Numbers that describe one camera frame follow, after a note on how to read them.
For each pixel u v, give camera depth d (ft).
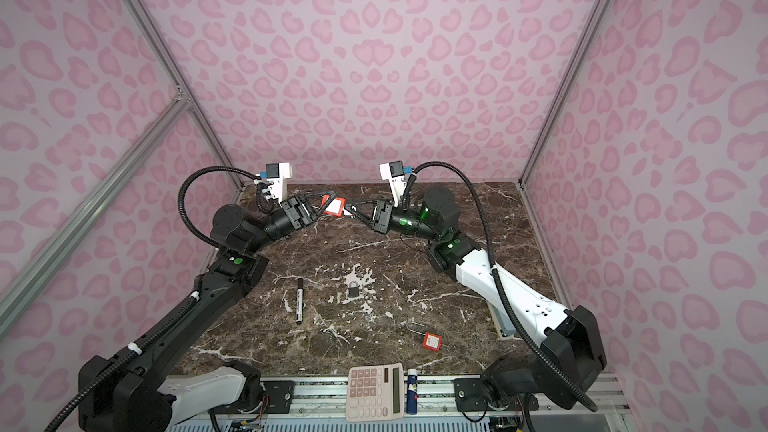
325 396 2.46
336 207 2.01
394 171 1.93
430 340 2.63
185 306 1.54
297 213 1.88
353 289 2.99
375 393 2.36
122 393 1.25
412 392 2.37
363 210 2.03
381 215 1.87
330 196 2.00
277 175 1.93
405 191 1.93
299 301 2.89
